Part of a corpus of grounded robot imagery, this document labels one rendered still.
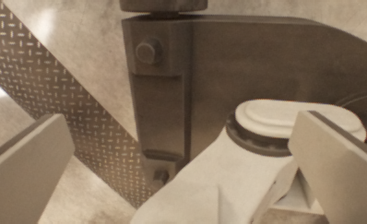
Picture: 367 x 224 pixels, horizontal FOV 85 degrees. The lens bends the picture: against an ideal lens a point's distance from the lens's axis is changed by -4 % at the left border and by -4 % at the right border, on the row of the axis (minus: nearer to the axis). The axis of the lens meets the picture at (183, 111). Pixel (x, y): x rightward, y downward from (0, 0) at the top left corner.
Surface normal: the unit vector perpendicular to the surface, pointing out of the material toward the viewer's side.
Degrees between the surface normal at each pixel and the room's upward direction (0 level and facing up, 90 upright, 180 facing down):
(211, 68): 0
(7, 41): 23
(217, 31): 0
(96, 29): 0
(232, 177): 90
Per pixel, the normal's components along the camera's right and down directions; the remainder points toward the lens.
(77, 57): -0.18, 0.49
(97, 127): 0.13, 0.27
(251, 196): 0.00, -0.87
